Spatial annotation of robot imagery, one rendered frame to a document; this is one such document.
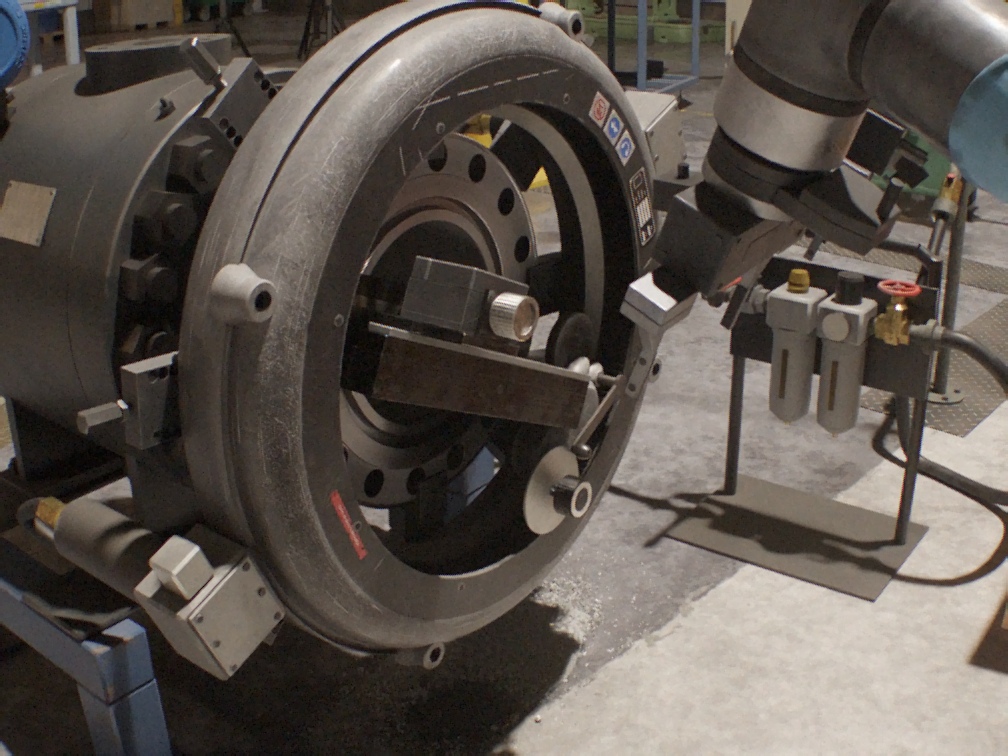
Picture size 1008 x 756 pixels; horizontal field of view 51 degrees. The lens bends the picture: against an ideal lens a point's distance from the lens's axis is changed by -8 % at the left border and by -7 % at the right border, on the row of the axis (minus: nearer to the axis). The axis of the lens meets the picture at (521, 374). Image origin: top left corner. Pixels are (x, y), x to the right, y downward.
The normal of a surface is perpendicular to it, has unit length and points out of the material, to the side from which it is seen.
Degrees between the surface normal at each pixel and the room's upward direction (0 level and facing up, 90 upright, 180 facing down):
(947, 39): 66
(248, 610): 90
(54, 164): 48
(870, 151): 83
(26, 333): 93
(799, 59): 102
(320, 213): 77
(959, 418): 0
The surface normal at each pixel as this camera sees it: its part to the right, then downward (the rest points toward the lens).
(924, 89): -0.84, 0.35
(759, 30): -0.89, 0.11
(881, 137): -0.36, 0.24
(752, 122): -0.64, 0.40
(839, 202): 0.23, -0.72
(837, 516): -0.01, -0.93
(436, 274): -0.55, -0.12
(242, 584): 0.80, 0.22
